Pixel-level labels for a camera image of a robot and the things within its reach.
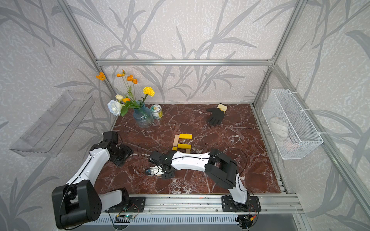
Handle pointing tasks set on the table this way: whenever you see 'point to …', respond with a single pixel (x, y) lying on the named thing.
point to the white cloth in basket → (280, 128)
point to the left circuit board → (129, 216)
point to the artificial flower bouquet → (120, 105)
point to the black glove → (217, 114)
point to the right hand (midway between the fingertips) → (166, 168)
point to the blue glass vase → (144, 116)
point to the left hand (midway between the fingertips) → (131, 154)
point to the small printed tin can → (156, 111)
